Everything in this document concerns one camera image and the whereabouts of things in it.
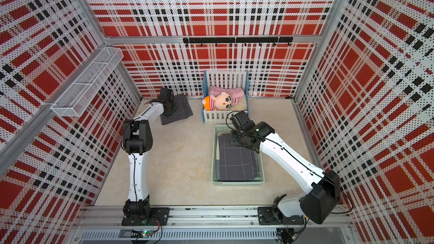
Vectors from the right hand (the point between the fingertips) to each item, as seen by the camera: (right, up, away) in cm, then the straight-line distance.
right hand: (238, 139), depth 77 cm
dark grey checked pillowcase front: (-1, -14, +8) cm, 16 cm away
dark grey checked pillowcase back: (-34, +14, +34) cm, 51 cm away
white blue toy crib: (-4, +36, +37) cm, 51 cm away
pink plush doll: (-9, +21, +23) cm, 33 cm away
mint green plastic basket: (-9, +2, +21) cm, 23 cm away
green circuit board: (-42, -38, -8) cm, 58 cm away
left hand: (-39, +16, +33) cm, 53 cm away
